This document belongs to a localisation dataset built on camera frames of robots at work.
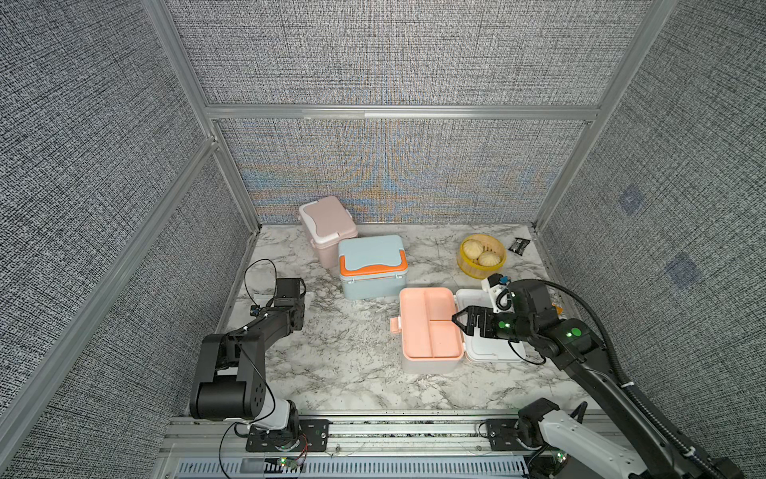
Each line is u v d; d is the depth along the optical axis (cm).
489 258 103
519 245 110
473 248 104
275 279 74
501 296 65
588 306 56
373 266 88
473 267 103
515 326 60
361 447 73
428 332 81
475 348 79
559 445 59
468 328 65
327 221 101
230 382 44
